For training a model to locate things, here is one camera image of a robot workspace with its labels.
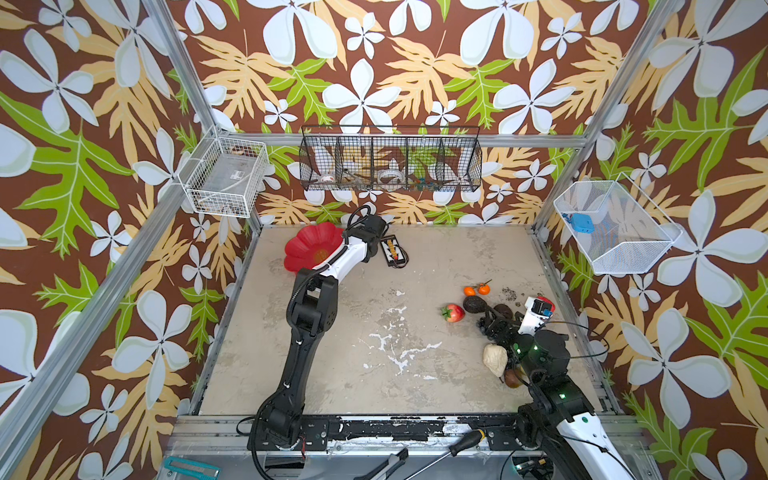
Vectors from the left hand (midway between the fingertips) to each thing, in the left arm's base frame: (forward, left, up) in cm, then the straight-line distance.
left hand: (348, 247), depth 103 cm
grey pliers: (-63, -12, -7) cm, 64 cm away
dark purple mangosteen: (-23, -50, -2) cm, 55 cm away
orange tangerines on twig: (-14, -46, -5) cm, 48 cm away
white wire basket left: (+6, +35, +25) cm, 44 cm away
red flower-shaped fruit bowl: (+6, +15, -6) cm, 17 cm away
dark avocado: (-21, -42, -3) cm, 46 cm away
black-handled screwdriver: (-59, -29, -6) cm, 66 cm away
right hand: (-29, -43, +9) cm, 52 cm away
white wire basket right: (-9, -77, +20) cm, 81 cm away
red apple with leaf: (-23, -34, -4) cm, 42 cm away
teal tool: (-62, +39, -7) cm, 73 cm away
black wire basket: (+19, -22, +23) cm, 37 cm away
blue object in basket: (-5, -71, +18) cm, 73 cm away
